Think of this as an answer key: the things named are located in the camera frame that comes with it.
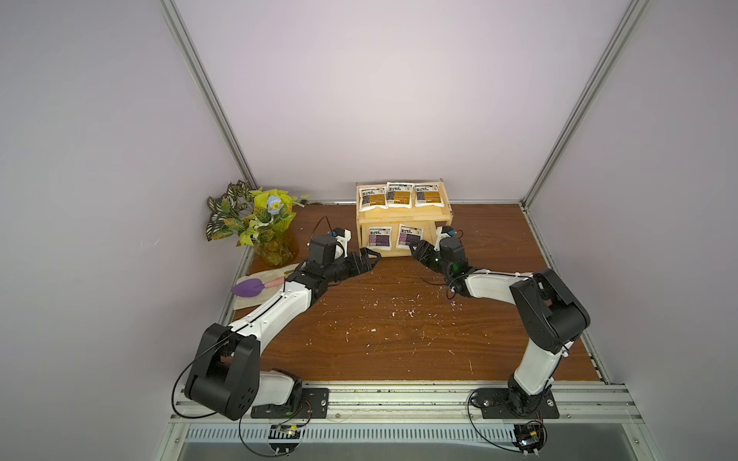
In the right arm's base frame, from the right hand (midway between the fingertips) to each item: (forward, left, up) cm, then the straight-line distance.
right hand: (414, 242), depth 93 cm
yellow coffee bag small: (+12, -4, +11) cm, 16 cm away
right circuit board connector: (-51, -27, -13) cm, 59 cm away
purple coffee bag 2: (+10, +1, -9) cm, 14 cm away
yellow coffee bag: (+11, +5, +12) cm, 17 cm away
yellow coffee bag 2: (+10, +14, +12) cm, 21 cm away
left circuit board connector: (-53, +35, -14) cm, 65 cm away
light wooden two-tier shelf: (+4, -3, +8) cm, 9 cm away
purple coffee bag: (+8, +12, -9) cm, 17 cm away
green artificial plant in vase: (+1, +50, +11) cm, 51 cm away
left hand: (-11, +13, +6) cm, 18 cm away
